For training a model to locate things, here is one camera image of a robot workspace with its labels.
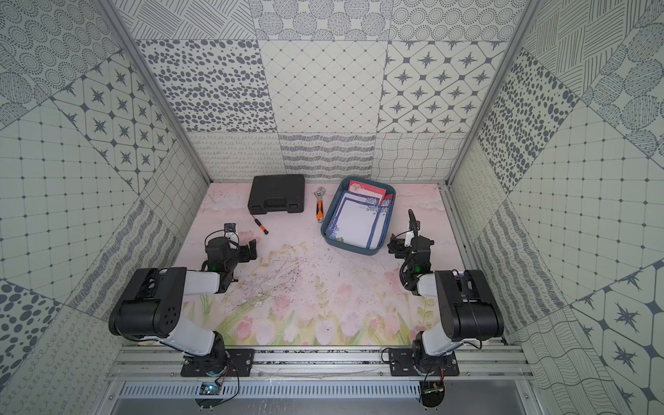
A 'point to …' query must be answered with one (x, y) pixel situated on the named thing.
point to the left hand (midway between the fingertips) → (249, 240)
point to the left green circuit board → (208, 388)
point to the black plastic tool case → (277, 193)
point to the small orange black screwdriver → (265, 231)
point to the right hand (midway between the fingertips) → (406, 238)
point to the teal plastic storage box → (341, 185)
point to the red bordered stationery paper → (370, 190)
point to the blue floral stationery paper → (360, 220)
